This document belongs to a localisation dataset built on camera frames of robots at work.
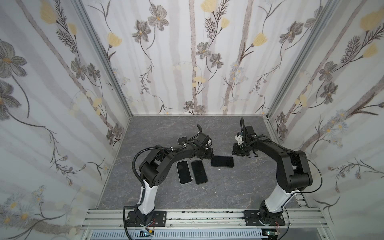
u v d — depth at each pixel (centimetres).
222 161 98
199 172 96
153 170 52
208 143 86
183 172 91
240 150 83
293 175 48
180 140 105
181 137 107
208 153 85
